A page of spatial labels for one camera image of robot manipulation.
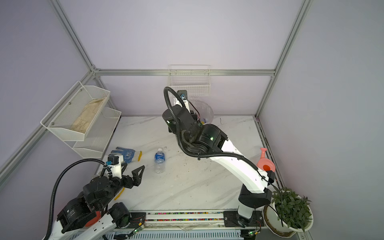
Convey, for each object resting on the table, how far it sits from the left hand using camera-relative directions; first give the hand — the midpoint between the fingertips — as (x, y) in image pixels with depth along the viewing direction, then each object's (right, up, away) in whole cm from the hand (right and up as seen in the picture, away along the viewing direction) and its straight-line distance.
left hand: (134, 167), depth 67 cm
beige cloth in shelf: (-31, +20, +9) cm, 38 cm away
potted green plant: (+66, -17, -7) cm, 69 cm away
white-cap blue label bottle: (+5, -3, +25) cm, 25 cm away
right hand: (+20, +24, -9) cm, 33 cm away
